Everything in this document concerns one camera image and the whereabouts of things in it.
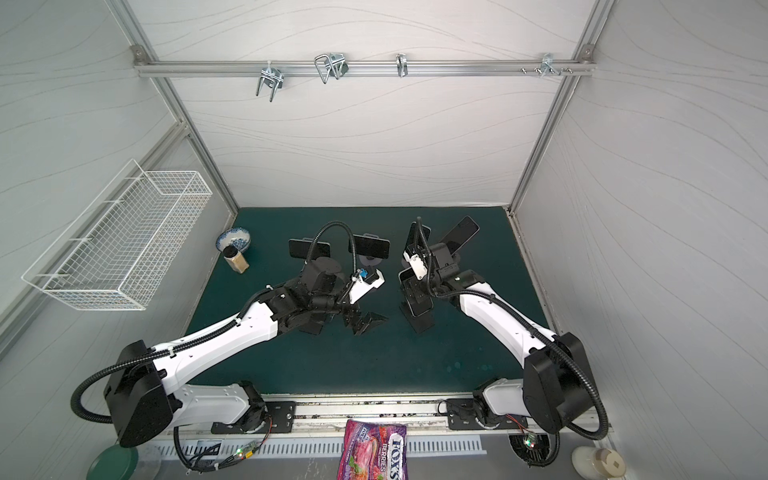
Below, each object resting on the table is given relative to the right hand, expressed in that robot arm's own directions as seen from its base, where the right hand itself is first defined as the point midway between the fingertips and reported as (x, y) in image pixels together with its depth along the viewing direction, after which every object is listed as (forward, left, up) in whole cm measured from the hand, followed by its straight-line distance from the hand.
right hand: (418, 274), depth 86 cm
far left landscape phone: (+10, +39, -3) cm, 40 cm away
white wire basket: (-9, +71, +20) cm, 74 cm away
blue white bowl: (+18, +66, -9) cm, 69 cm away
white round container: (-41, -37, -4) cm, 56 cm away
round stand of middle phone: (+13, +17, -13) cm, 25 cm away
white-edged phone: (-9, +1, +6) cm, 11 cm away
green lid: (-47, +61, -1) cm, 78 cm away
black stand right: (-9, -1, -13) cm, 16 cm away
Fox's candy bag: (-42, +10, -10) cm, 44 cm away
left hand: (-12, +9, +6) cm, 16 cm away
